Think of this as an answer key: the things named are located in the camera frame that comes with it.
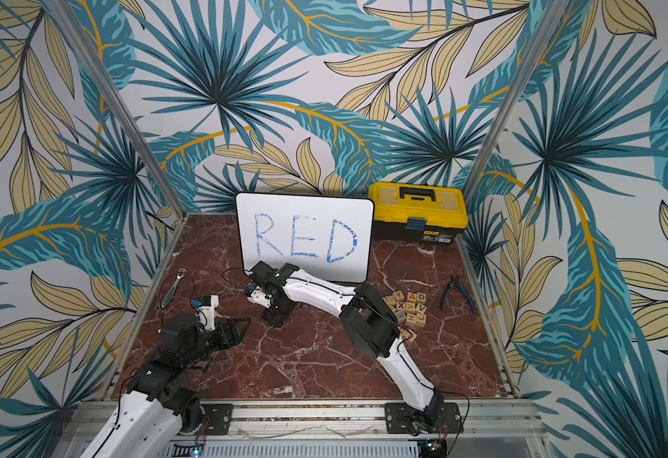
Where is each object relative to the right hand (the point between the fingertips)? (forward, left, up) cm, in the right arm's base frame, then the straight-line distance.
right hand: (278, 315), depth 89 cm
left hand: (-7, +8, +7) cm, 13 cm away
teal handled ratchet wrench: (+17, +36, -1) cm, 40 cm away
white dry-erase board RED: (+17, -16, +16) cm, 29 cm away
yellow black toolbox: (+33, -52, +11) cm, 63 cm away
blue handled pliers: (+12, -61, -3) cm, 62 cm away
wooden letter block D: (+6, -47, -1) cm, 47 cm away
